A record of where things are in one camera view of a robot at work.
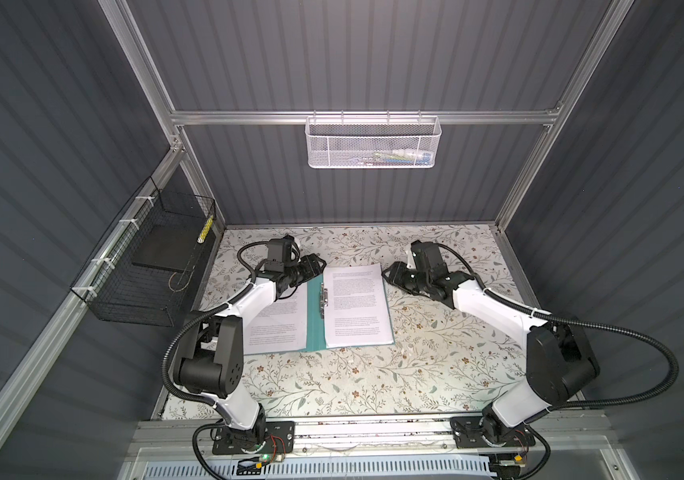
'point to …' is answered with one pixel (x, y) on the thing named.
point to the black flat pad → (173, 247)
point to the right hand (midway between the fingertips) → (387, 275)
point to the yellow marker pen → (205, 230)
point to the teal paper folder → (316, 339)
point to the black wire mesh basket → (136, 274)
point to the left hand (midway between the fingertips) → (317, 265)
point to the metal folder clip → (323, 299)
